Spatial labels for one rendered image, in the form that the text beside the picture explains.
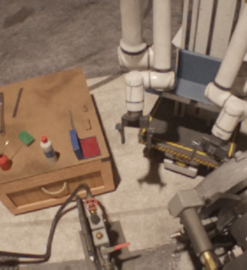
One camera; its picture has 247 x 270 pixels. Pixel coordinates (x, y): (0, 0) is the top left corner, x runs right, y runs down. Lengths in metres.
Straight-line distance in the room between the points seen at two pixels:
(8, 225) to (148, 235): 1.04
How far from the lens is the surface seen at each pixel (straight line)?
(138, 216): 2.08
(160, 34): 1.36
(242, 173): 1.21
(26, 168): 1.86
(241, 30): 1.29
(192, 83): 1.89
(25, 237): 2.18
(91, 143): 1.85
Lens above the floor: 1.91
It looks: 50 degrees down
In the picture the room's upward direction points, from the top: 4 degrees counter-clockwise
